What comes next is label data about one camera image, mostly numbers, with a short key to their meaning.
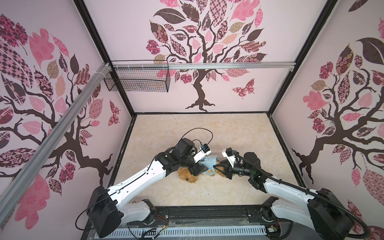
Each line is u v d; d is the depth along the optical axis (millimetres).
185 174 787
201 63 934
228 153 673
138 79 1219
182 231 698
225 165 702
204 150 644
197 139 646
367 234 375
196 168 650
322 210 415
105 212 382
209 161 743
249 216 739
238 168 692
